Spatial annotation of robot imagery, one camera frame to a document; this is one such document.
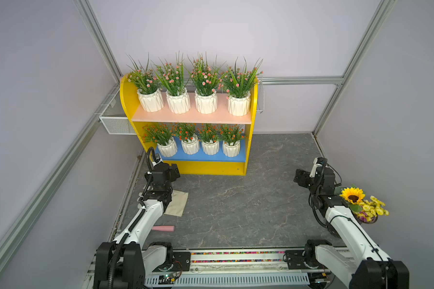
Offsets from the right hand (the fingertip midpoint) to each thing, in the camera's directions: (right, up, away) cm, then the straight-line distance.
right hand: (305, 171), depth 84 cm
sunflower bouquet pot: (+11, -11, -22) cm, 27 cm away
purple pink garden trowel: (-64, -26, -3) cm, 69 cm away
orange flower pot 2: (-56, +18, -4) cm, 59 cm away
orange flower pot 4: (-35, +17, -4) cm, 39 cm away
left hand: (-67, +1, 0) cm, 67 cm away
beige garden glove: (-62, -17, +4) cm, 64 cm away
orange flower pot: (-68, +17, -2) cm, 70 cm away
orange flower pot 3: (-46, +17, 0) cm, 49 cm away
